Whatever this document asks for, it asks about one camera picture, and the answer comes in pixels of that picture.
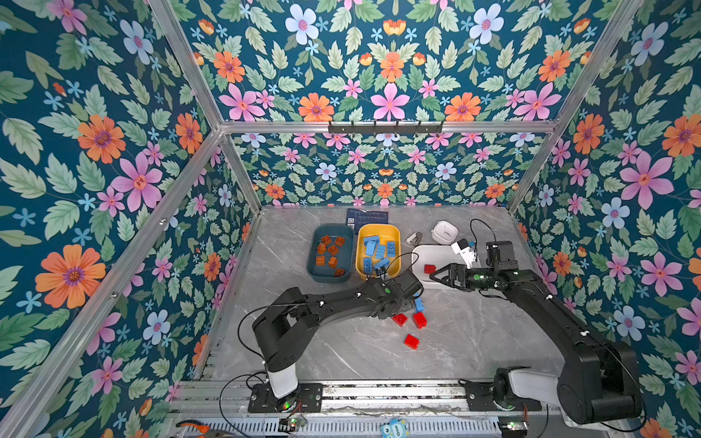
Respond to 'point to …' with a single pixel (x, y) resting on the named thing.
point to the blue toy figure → (397, 428)
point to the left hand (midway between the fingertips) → (408, 305)
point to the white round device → (444, 233)
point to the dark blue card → (358, 217)
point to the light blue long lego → (375, 238)
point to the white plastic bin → (439, 255)
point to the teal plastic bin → (346, 255)
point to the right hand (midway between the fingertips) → (444, 273)
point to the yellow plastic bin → (387, 233)
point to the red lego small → (430, 268)
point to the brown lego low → (321, 248)
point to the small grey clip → (414, 239)
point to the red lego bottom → (411, 341)
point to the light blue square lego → (371, 245)
